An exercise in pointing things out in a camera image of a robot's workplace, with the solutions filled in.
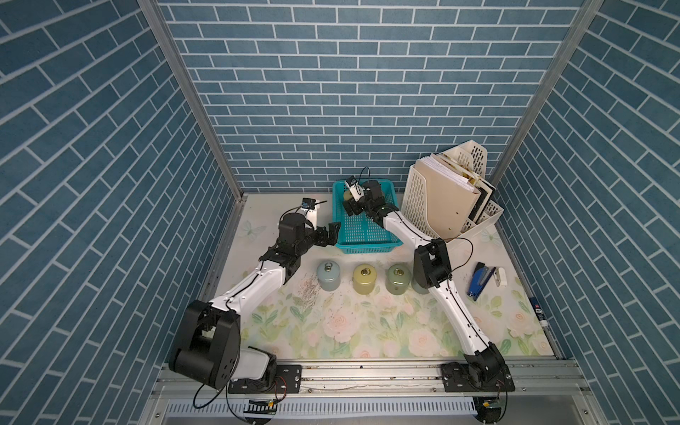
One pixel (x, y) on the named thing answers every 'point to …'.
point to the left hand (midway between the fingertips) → (335, 222)
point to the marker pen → (542, 319)
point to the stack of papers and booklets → (486, 189)
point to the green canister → (398, 279)
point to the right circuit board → (491, 404)
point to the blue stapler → (482, 275)
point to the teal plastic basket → (359, 234)
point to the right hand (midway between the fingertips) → (353, 196)
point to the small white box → (502, 280)
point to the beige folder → (452, 197)
